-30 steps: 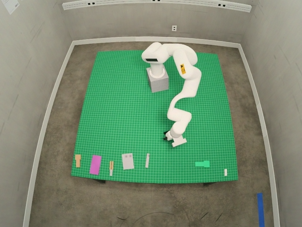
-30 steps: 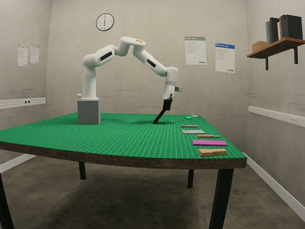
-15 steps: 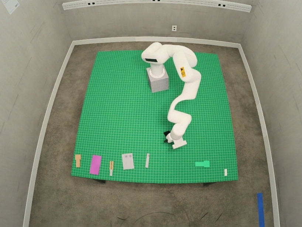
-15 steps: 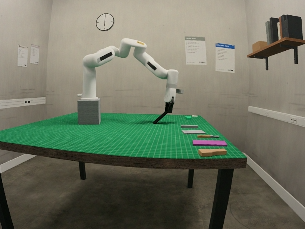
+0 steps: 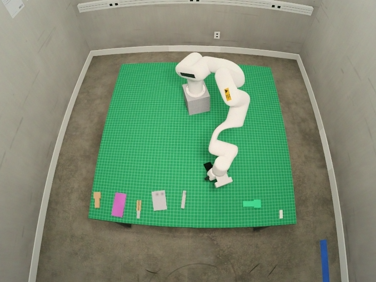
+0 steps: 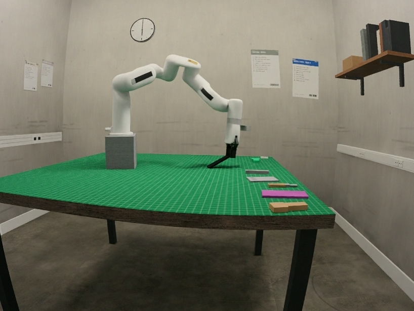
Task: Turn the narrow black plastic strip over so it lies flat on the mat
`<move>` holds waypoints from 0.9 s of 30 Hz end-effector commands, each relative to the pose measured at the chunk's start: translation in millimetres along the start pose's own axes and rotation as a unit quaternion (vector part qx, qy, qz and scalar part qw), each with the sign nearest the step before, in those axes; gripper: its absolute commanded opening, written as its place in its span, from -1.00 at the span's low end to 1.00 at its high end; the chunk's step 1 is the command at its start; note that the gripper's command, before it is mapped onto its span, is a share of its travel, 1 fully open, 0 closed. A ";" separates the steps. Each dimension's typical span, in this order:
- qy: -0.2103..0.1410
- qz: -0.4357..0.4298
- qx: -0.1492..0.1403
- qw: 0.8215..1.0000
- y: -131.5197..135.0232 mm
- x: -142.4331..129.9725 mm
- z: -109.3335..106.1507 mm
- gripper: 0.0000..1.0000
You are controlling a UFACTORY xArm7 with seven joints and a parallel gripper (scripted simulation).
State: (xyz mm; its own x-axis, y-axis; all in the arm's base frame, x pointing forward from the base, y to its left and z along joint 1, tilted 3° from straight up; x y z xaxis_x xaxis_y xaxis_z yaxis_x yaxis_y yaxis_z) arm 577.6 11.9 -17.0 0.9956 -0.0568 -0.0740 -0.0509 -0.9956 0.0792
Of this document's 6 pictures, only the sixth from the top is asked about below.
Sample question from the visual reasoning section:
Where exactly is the pink flat bar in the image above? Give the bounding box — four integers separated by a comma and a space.
262, 190, 308, 199

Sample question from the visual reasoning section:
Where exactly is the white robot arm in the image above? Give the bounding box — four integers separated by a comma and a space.
105, 55, 251, 136

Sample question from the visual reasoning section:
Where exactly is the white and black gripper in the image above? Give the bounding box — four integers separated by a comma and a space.
224, 124, 240, 158

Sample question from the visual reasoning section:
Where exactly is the black rectangular strip with white label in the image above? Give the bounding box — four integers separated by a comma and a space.
207, 154, 230, 168

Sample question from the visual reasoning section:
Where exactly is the green work mat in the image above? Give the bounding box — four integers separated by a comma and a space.
0, 153, 335, 216

